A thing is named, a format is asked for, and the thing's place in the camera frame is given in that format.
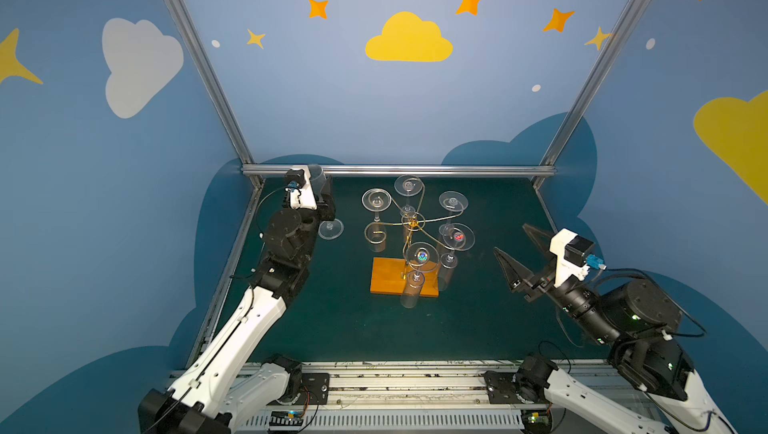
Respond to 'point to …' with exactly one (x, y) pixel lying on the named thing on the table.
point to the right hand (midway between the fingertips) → (518, 233)
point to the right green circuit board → (533, 421)
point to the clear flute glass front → (423, 258)
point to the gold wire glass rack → (427, 236)
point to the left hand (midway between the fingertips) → (313, 177)
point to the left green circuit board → (282, 420)
